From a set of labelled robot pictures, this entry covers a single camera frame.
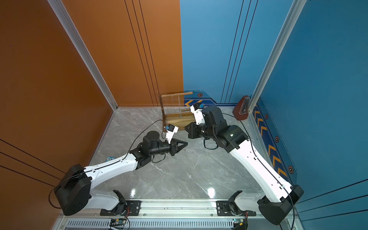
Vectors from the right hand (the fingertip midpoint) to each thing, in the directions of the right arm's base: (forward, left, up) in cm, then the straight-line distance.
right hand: (185, 127), depth 66 cm
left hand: (-1, -1, -12) cm, 12 cm away
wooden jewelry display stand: (+32, +7, -32) cm, 46 cm away
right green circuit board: (-32, -27, -37) cm, 56 cm away
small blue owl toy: (0, +49, -31) cm, 58 cm away
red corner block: (+35, -40, -23) cm, 58 cm away
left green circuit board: (-33, +35, -36) cm, 60 cm away
